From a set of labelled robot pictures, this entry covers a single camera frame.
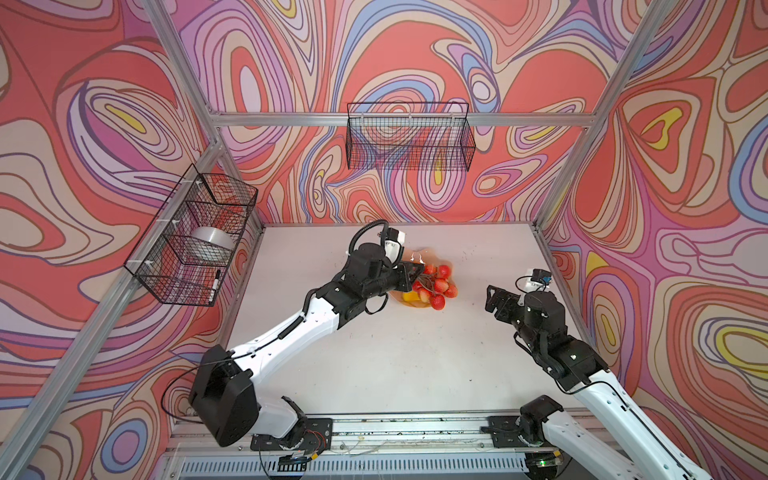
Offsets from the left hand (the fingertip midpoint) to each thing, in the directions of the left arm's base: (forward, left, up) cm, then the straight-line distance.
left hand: (426, 265), depth 73 cm
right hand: (-5, -21, -8) cm, 23 cm away
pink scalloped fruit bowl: (+22, -4, -24) cm, 32 cm away
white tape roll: (+2, +52, +5) cm, 52 cm away
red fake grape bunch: (-4, -2, -4) cm, 6 cm away
